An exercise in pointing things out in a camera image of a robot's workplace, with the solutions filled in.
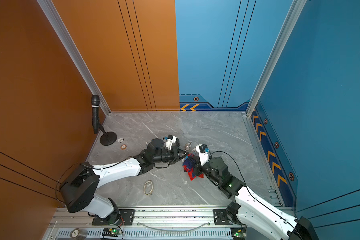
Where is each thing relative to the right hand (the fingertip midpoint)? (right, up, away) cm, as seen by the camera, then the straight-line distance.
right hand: (191, 157), depth 75 cm
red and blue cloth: (-1, -4, -1) cm, 5 cm away
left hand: (0, +2, +1) cm, 2 cm away
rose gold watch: (-1, +2, +23) cm, 23 cm away
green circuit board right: (+23, -36, -4) cm, 43 cm away
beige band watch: (-24, -19, +8) cm, 31 cm away
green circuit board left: (-39, -35, -4) cm, 52 cm away
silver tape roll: (-49, -31, -11) cm, 59 cm away
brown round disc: (-44, +1, +24) cm, 51 cm away
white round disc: (-48, +6, +28) cm, 56 cm away
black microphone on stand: (-57, +7, +27) cm, 63 cm away
